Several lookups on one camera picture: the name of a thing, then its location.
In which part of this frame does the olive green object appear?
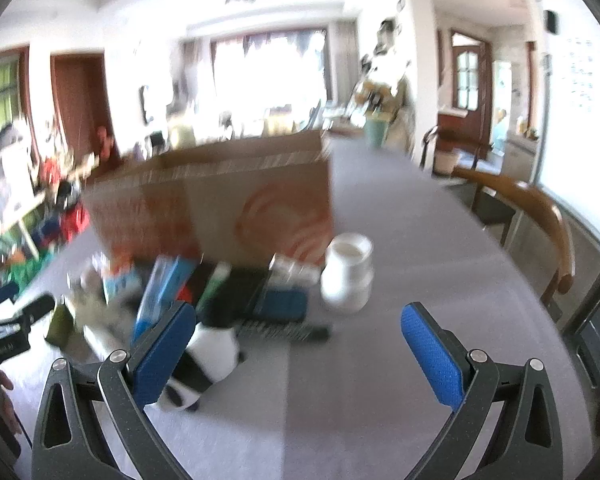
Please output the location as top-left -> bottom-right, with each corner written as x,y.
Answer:
45,302 -> 77,346

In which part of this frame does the white jar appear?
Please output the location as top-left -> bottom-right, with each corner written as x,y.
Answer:
320,232 -> 375,313

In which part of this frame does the blue capped tube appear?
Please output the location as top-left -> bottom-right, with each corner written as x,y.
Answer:
131,255 -> 197,348

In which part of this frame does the wooden chair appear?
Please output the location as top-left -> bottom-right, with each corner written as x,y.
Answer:
450,166 -> 577,307

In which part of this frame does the white wall poster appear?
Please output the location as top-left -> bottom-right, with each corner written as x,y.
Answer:
535,0 -> 600,221

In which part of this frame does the orange toy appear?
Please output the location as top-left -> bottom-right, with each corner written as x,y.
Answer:
95,126 -> 118,161

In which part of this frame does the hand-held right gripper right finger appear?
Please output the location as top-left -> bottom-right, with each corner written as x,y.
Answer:
400,301 -> 563,480

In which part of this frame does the wooden door with window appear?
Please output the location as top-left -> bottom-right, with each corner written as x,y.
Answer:
450,30 -> 492,151

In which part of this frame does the panda plush toy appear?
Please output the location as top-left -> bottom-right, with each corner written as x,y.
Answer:
160,322 -> 246,413

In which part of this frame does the green cup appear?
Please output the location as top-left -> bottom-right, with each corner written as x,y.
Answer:
363,114 -> 392,149

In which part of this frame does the printed cardboard box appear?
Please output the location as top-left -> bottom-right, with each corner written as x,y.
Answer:
82,130 -> 336,266

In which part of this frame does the blue smartphone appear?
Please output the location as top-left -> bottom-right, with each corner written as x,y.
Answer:
260,287 -> 309,322

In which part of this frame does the standing fan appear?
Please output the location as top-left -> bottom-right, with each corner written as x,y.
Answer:
352,75 -> 411,121

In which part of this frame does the grey patterned desktop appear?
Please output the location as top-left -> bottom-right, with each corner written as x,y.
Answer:
0,135 -> 600,480

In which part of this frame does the black power bank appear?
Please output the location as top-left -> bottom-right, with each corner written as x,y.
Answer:
200,269 -> 272,328

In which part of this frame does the black red packet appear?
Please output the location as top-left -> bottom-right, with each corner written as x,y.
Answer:
177,260 -> 216,308

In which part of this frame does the white waste bin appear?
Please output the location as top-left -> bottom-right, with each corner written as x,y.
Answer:
432,151 -> 462,177

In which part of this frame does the beige curtain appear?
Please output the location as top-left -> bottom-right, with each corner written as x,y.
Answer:
330,20 -> 359,106

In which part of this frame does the black chair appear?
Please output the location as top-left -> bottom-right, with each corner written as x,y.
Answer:
560,255 -> 600,436

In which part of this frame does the blue white pouch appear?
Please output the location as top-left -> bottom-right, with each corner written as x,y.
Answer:
101,260 -> 143,306

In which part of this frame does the green white tube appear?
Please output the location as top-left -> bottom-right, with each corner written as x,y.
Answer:
195,261 -> 232,311

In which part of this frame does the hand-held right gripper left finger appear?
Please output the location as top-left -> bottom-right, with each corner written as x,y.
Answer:
30,301 -> 201,480

